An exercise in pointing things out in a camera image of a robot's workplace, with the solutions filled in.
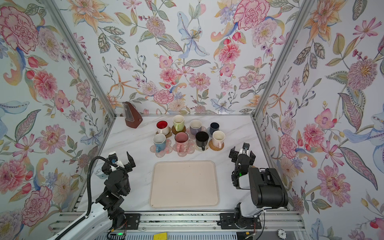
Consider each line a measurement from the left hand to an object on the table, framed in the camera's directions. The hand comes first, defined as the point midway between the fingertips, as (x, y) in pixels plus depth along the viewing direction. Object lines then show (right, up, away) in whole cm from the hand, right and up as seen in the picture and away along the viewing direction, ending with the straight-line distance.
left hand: (121, 155), depth 78 cm
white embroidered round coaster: (+42, +1, +22) cm, 47 cm away
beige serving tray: (+33, -18, +9) cm, 39 cm away
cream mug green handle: (+27, +18, +26) cm, 42 cm away
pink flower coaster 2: (+38, +8, +28) cm, 48 cm away
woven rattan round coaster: (+52, +1, +23) cm, 56 cm away
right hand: (+68, +2, +14) cm, 69 cm away
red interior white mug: (+15, +15, +31) cm, 38 cm away
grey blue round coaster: (+48, +12, +30) cm, 58 cm away
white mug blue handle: (+15, +6, +22) cm, 27 cm away
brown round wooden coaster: (+24, +12, +31) cm, 41 cm away
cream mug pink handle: (+54, +8, +20) cm, 58 cm away
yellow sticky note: (+23, -36, -9) cm, 43 cm away
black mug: (+43, +7, +16) cm, 46 cm away
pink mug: (+31, +6, +15) cm, 35 cm away
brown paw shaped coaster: (+20, +9, +32) cm, 39 cm away
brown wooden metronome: (-7, +21, +32) cm, 39 cm away
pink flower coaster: (+36, 0, +23) cm, 43 cm away
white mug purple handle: (+39, +16, +32) cm, 53 cm away
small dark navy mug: (+52, +15, +26) cm, 60 cm away
